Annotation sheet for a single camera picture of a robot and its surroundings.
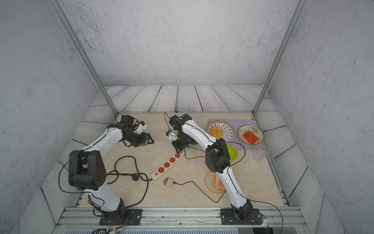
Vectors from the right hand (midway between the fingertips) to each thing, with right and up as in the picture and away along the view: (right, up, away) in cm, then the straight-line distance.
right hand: (180, 150), depth 89 cm
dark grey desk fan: (+6, +7, -8) cm, 12 cm away
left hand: (-18, +5, +1) cm, 18 cm away
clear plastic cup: (+51, -2, +5) cm, 51 cm away
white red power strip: (-12, -12, -2) cm, 18 cm away
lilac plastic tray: (+40, +16, +19) cm, 48 cm away
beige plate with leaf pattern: (+49, +8, +16) cm, 52 cm away
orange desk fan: (+20, -18, -5) cm, 27 cm away
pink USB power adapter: (-6, -17, -6) cm, 19 cm away
